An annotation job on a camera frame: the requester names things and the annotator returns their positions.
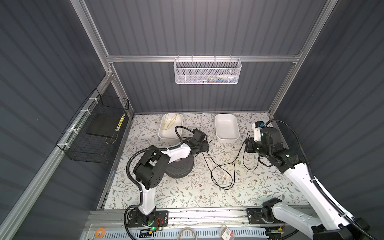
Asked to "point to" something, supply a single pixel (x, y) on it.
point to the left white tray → (166, 133)
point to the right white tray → (227, 130)
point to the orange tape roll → (103, 233)
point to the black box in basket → (105, 124)
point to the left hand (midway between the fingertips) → (205, 146)
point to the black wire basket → (91, 136)
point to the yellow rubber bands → (168, 123)
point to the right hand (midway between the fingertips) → (247, 141)
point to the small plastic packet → (225, 233)
